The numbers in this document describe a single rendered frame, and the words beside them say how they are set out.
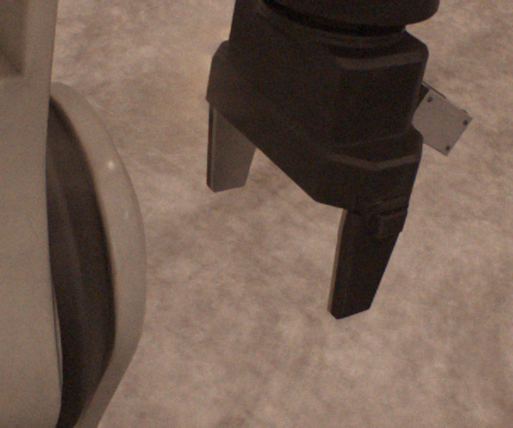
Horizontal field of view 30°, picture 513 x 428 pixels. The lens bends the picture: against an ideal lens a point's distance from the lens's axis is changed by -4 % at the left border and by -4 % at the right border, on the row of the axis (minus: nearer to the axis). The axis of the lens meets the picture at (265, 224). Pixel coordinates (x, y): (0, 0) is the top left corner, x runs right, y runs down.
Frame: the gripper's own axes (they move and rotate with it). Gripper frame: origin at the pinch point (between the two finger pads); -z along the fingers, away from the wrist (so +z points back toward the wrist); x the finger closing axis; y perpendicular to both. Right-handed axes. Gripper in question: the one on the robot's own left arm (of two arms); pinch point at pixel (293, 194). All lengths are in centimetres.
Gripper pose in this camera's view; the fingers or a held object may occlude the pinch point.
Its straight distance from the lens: 47.8
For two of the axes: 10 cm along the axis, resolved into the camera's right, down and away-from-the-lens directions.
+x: 5.5, 5.5, -6.3
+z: 1.6, -8.1, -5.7
